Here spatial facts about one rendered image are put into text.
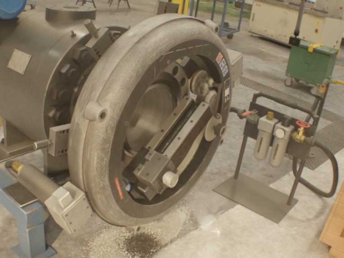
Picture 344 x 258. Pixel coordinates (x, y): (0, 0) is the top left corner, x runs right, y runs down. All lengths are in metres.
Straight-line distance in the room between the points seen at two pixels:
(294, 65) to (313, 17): 2.74
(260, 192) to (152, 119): 0.95
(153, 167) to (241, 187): 1.11
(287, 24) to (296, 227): 5.83
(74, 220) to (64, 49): 0.58
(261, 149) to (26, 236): 1.23
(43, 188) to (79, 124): 0.26
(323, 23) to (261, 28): 1.50
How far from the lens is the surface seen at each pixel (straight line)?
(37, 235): 1.52
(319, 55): 4.41
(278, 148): 1.95
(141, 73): 1.00
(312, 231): 2.03
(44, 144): 1.03
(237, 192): 2.12
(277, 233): 1.92
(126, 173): 1.24
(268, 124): 1.93
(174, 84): 1.36
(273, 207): 2.08
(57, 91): 1.27
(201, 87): 1.35
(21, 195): 1.49
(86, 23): 1.01
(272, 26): 7.71
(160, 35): 1.06
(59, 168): 1.55
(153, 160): 1.15
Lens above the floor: 1.12
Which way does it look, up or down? 25 degrees down
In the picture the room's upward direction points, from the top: 8 degrees clockwise
